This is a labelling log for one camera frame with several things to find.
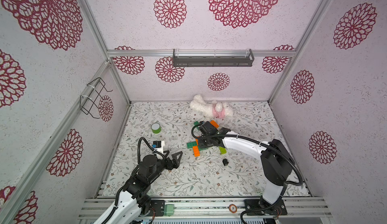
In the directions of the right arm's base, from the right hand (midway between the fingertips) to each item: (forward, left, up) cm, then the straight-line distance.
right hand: (198, 141), depth 89 cm
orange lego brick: (+18, -11, -8) cm, 23 cm away
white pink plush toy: (+22, -12, +3) cm, 25 cm away
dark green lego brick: (-7, -2, +5) cm, 8 cm away
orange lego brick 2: (-4, +2, -4) cm, 6 cm away
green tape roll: (+11, +29, -3) cm, 31 cm away
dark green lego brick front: (0, +5, -4) cm, 7 cm away
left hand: (-11, +12, +6) cm, 17 cm away
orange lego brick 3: (-5, +1, +9) cm, 10 cm away
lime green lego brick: (-3, -15, -7) cm, 17 cm away
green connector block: (-35, +14, -5) cm, 38 cm away
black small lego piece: (-10, -16, -7) cm, 20 cm away
